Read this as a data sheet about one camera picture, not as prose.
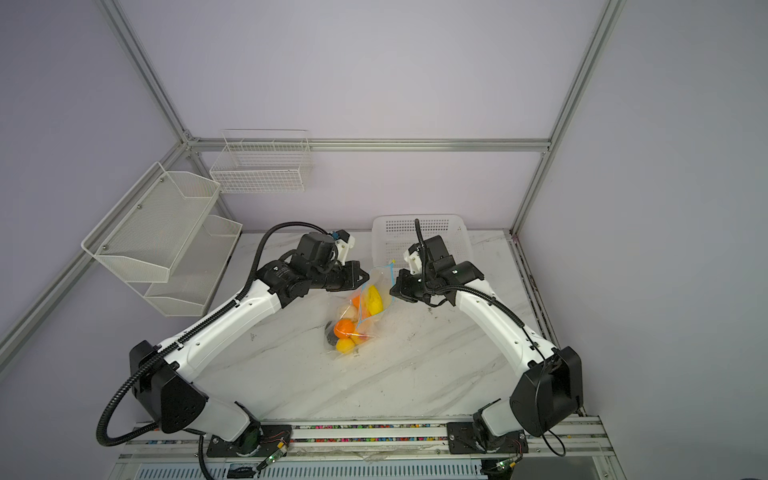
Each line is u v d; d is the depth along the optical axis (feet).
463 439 2.40
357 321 2.88
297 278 1.79
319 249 1.91
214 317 1.52
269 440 2.42
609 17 2.26
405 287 2.24
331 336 2.83
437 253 2.01
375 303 2.82
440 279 1.90
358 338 2.83
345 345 2.80
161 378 1.30
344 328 2.75
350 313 2.89
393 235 3.79
